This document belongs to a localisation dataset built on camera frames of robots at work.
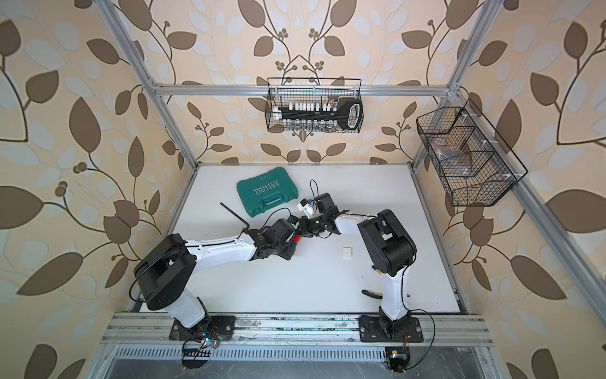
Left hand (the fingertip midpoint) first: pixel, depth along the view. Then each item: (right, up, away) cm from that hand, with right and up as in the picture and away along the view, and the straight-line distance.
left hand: (293, 247), depth 88 cm
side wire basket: (+59, +29, -15) cm, 67 cm away
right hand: (-1, +5, +4) cm, 6 cm away
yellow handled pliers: (+28, -14, -8) cm, 33 cm away
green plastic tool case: (-13, +21, +17) cm, 30 cm away
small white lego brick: (+21, -2, +1) cm, 21 cm away
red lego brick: (+1, +4, -2) cm, 4 cm away
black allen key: (-26, +11, +14) cm, 31 cm away
